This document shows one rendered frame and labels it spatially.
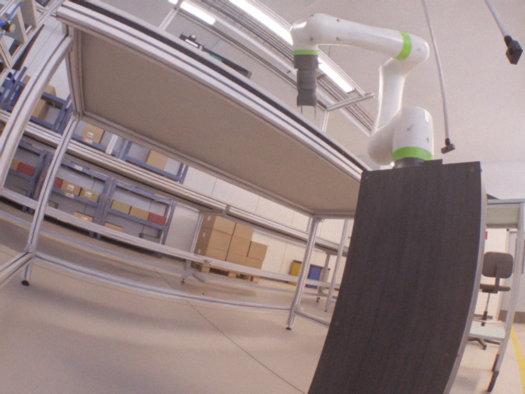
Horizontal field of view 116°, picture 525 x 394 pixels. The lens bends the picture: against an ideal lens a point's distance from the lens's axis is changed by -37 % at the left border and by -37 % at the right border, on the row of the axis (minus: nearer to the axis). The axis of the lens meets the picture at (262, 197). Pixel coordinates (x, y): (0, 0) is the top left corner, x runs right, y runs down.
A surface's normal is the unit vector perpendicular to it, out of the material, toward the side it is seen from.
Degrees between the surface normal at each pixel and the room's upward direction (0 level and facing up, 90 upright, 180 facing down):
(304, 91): 144
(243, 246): 90
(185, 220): 90
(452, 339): 90
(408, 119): 90
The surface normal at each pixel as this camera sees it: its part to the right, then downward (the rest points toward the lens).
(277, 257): 0.58, -0.04
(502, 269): -0.55, -0.35
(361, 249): -0.75, -0.33
